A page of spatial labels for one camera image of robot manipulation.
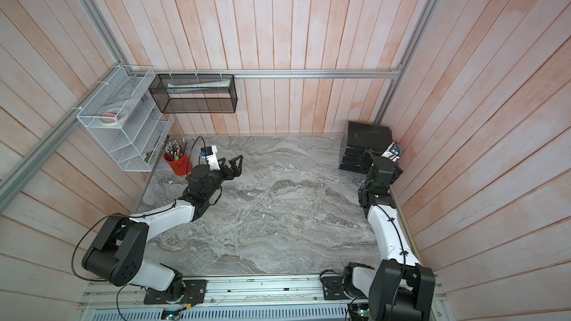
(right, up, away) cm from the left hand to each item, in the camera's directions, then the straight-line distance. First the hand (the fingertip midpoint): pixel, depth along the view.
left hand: (235, 159), depth 87 cm
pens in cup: (-27, +4, +6) cm, 28 cm away
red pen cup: (-27, -3, +12) cm, 29 cm away
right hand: (+55, +3, -7) cm, 56 cm away
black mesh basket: (-24, +32, +19) cm, 44 cm away
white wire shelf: (-34, +6, -9) cm, 36 cm away
